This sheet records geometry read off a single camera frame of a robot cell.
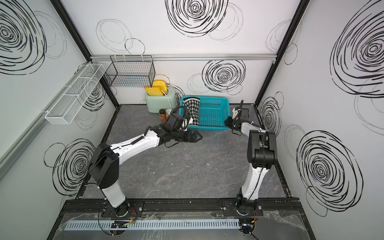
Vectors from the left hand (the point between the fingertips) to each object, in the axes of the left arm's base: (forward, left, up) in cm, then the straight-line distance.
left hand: (197, 137), depth 83 cm
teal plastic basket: (+30, -13, -13) cm, 35 cm away
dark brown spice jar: (+22, +24, -7) cm, 34 cm away
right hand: (+19, -21, -8) cm, 29 cm away
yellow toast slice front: (+32, +30, +6) cm, 44 cm away
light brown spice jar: (+26, +20, -7) cm, 34 cm away
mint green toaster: (+32, +31, -5) cm, 45 cm away
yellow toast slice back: (+41, +26, +5) cm, 49 cm away
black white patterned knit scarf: (+28, +4, -2) cm, 28 cm away
